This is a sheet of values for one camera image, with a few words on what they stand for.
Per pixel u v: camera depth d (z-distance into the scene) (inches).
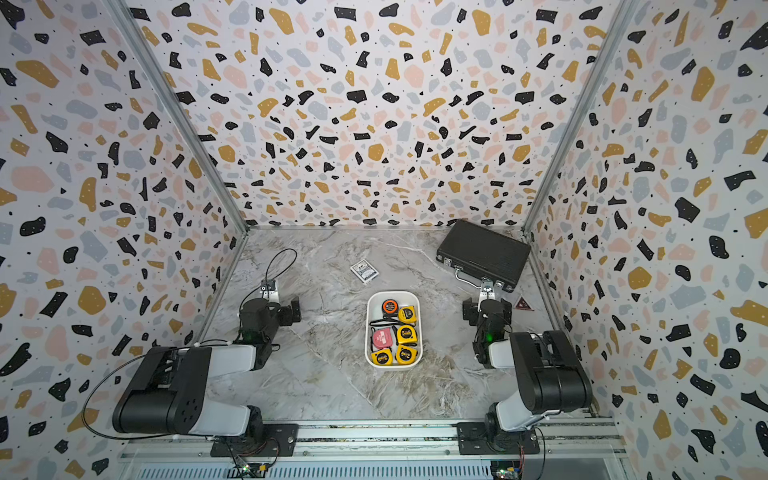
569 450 28.9
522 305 39.3
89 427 15.9
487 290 32.1
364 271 41.9
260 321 28.3
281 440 28.9
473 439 28.8
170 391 17.4
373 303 36.8
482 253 42.2
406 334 35.4
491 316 28.2
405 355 33.7
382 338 35.4
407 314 37.3
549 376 17.8
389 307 37.3
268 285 31.2
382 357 33.7
